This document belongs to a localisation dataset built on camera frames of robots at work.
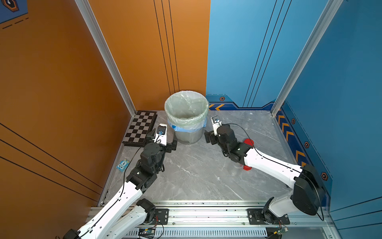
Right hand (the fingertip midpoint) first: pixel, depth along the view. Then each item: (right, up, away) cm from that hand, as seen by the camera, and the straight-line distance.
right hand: (213, 127), depth 82 cm
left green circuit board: (-33, -51, -10) cm, 61 cm away
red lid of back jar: (+26, -10, +18) cm, 33 cm away
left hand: (-25, -1, -10) cm, 27 cm away
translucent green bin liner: (-16, +12, +17) cm, 26 cm away
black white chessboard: (-49, +3, +28) cm, 56 cm away
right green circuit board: (+30, -49, -12) cm, 59 cm away
